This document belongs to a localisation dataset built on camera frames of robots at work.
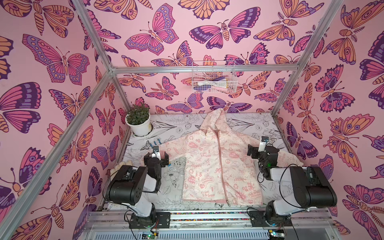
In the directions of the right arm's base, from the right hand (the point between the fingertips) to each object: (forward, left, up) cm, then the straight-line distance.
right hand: (258, 144), depth 94 cm
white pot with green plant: (+13, +76, +9) cm, 78 cm away
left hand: (-5, +63, -2) cm, 63 cm away
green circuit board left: (-48, +61, -9) cm, 78 cm away
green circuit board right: (-45, -1, -8) cm, 46 cm away
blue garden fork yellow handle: (+4, +67, -6) cm, 68 cm away
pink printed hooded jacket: (-13, +26, -6) cm, 30 cm away
